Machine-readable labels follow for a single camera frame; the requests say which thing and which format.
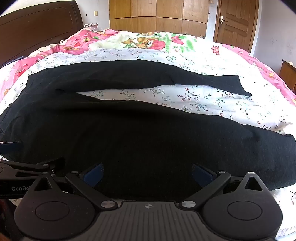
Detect wooden nightstand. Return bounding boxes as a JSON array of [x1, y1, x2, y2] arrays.
[[279, 59, 296, 93]]

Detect pink cartoon printed bedsheet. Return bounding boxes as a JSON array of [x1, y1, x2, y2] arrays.
[[0, 28, 296, 102]]

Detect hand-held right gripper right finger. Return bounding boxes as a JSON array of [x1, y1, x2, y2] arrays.
[[179, 163, 269, 208]]

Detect white floral blanket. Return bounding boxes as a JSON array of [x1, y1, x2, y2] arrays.
[[0, 46, 296, 238]]

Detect clear plastic bag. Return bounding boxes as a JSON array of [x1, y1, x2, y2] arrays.
[[84, 22, 105, 32]]

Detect wooden door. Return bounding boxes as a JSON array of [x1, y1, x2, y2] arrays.
[[213, 0, 259, 52]]

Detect wooden wardrobe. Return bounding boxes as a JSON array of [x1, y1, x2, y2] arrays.
[[109, 0, 210, 39]]

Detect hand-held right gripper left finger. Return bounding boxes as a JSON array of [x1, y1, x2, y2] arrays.
[[30, 163, 118, 210]]

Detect dark wooden headboard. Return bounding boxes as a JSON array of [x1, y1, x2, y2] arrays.
[[0, 0, 84, 66]]

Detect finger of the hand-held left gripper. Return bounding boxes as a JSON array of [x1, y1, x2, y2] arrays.
[[0, 158, 65, 180], [0, 141, 21, 149]]

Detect black pants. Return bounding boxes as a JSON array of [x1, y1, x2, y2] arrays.
[[0, 60, 296, 202]]

